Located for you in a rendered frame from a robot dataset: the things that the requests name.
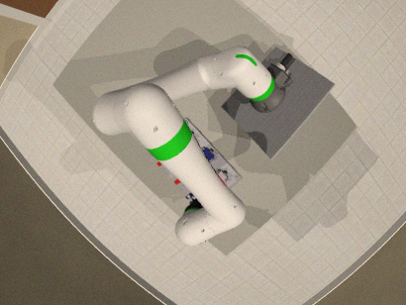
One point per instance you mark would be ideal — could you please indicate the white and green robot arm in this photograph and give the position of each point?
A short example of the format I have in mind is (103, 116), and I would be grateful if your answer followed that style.
(145, 109)

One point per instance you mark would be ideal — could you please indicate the blue metal block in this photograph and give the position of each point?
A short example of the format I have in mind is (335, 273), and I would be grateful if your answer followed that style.
(208, 154)

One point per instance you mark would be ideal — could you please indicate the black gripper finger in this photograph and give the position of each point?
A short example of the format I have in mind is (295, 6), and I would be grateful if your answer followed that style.
(190, 196)

